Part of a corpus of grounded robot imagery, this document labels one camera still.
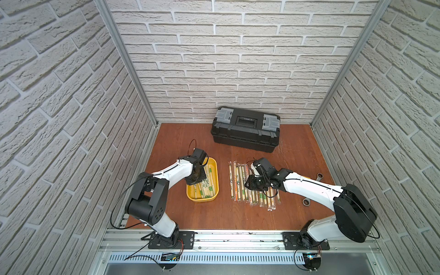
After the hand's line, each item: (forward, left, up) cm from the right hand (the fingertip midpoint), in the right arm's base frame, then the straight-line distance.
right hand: (248, 185), depth 85 cm
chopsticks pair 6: (-6, -8, -5) cm, 11 cm away
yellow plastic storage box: (0, +30, -4) cm, 30 cm away
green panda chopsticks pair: (-5, -16, -6) cm, 18 cm away
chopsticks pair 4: (-4, -1, -6) cm, 7 cm away
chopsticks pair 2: (+4, +5, -5) cm, 8 cm away
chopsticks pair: (+6, +8, -5) cm, 11 cm away
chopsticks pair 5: (-4, -3, -5) cm, 7 cm away
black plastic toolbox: (+28, -7, +12) cm, 31 cm away
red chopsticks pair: (-8, -12, -6) cm, 15 cm away
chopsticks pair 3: (+9, +1, -5) cm, 10 cm away
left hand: (+8, +24, -3) cm, 26 cm away
